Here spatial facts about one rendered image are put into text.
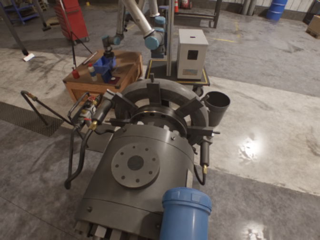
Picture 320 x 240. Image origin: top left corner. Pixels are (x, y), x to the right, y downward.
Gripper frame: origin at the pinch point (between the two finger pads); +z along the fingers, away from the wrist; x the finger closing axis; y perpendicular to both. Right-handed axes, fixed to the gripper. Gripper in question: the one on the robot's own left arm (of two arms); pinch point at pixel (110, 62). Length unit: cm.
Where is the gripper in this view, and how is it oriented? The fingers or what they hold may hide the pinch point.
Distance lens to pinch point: 224.7
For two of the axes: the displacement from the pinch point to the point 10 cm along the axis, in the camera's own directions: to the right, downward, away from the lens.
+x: 9.8, 1.4, -1.3
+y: -1.9, 7.2, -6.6
